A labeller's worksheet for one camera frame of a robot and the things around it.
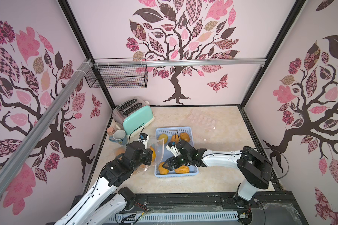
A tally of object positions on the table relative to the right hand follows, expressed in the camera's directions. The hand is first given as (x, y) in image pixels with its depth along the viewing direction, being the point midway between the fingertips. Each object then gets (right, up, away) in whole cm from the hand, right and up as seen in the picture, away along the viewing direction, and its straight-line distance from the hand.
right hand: (165, 163), depth 81 cm
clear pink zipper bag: (-6, +11, +2) cm, 13 cm away
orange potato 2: (-7, +5, -4) cm, 9 cm away
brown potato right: (+13, +14, +14) cm, 24 cm away
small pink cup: (-38, +18, +11) cm, 43 cm away
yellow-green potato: (-3, +15, +17) cm, 22 cm away
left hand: (-8, +8, -8) cm, 14 cm away
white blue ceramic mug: (-32, +14, +11) cm, 36 cm away
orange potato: (+4, +16, -4) cm, 17 cm away
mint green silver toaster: (-22, +29, +11) cm, 38 cm away
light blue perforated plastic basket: (+2, +14, +25) cm, 29 cm away
